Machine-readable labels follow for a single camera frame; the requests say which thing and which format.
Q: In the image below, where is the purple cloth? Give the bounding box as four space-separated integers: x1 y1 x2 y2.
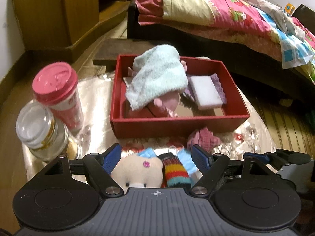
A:
183 74 227 110

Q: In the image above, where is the red cardboard box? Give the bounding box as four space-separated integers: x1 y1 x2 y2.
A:
109 54 251 139

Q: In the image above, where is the wooden cabinet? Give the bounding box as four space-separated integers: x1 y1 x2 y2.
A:
12 0 133 62

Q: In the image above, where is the pink lidded paper cup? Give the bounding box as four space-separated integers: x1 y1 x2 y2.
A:
32 62 84 132

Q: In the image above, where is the striped knit sock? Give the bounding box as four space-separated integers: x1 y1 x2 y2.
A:
158 153 191 190

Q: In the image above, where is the light blue towel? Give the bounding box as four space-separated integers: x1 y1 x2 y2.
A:
125 44 188 110

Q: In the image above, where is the white sponge block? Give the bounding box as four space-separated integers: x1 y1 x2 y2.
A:
189 76 223 110

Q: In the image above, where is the cream bear plush toy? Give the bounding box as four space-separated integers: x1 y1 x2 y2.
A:
110 155 163 193

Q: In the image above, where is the glass jar clear lid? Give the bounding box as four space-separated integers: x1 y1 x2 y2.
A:
16 102 82 163

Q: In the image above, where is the pink pig plush toy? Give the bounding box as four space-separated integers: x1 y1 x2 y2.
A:
126 60 189 118

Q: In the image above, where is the pink floral quilt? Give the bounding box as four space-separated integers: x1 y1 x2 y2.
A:
135 0 314 80

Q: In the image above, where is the maroon knit hat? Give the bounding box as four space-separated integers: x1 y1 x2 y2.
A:
187 127 221 153

